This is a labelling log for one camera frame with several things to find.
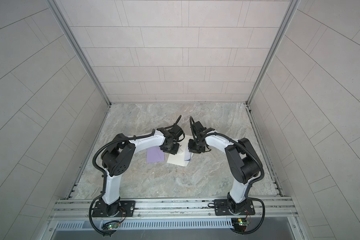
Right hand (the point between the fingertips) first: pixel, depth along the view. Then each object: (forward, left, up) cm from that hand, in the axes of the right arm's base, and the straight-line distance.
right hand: (189, 150), depth 90 cm
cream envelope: (-4, +4, -1) cm, 6 cm away
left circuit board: (-35, +36, +2) cm, 50 cm away
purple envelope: (-1, +21, 0) cm, 21 cm away
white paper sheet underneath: (-2, +1, 0) cm, 2 cm away
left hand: (+2, +7, -3) cm, 7 cm away
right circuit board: (-38, -21, -3) cm, 43 cm away
